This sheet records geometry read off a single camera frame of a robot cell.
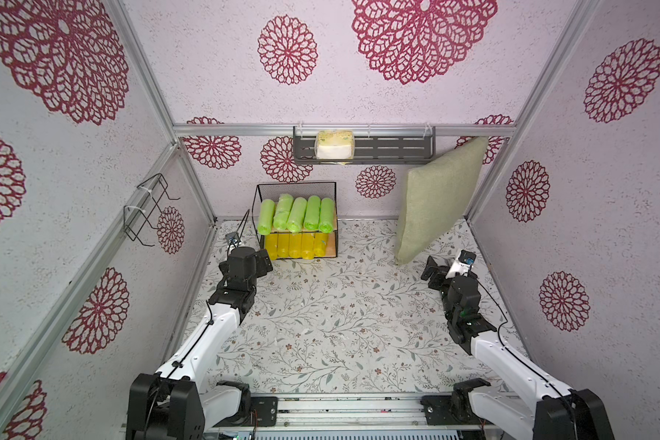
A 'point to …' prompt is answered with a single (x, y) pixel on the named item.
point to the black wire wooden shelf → (323, 190)
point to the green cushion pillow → (436, 194)
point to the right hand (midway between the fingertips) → (443, 259)
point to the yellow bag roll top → (320, 245)
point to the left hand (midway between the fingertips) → (249, 256)
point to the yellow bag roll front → (271, 245)
